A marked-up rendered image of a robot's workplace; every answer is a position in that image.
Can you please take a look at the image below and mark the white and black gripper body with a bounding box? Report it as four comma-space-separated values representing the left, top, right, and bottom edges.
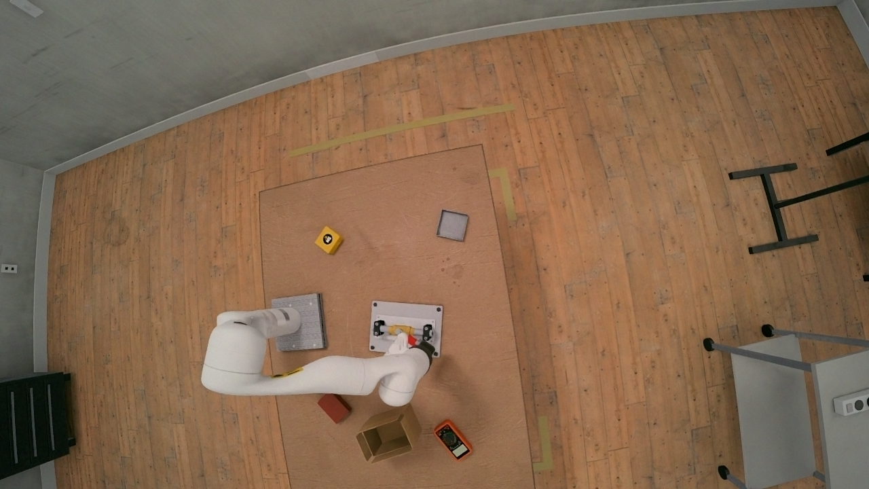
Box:
384, 333, 435, 375

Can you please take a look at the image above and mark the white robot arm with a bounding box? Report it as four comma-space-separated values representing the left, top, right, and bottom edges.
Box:
201, 308, 425, 406

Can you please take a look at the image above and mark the dark red rectangular block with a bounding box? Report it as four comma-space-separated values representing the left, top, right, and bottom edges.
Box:
317, 393, 352, 424

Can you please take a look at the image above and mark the brown cardboard box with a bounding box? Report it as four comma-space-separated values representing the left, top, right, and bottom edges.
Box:
355, 403, 422, 463

